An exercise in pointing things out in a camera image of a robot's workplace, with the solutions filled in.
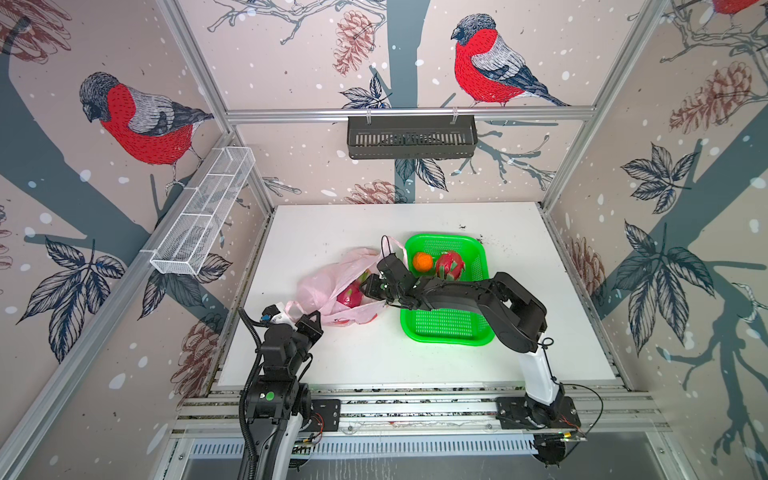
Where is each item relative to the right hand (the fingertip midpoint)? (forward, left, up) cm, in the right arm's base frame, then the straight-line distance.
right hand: (358, 291), depth 91 cm
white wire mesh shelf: (+9, +40, +27) cm, 49 cm away
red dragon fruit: (+8, -29, +3) cm, 30 cm away
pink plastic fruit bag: (-2, +11, +4) cm, 12 cm away
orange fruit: (+12, -20, 0) cm, 23 cm away
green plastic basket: (-8, -32, -6) cm, 34 cm away
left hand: (-11, +8, +9) cm, 16 cm away
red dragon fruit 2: (-3, +1, +2) cm, 4 cm away
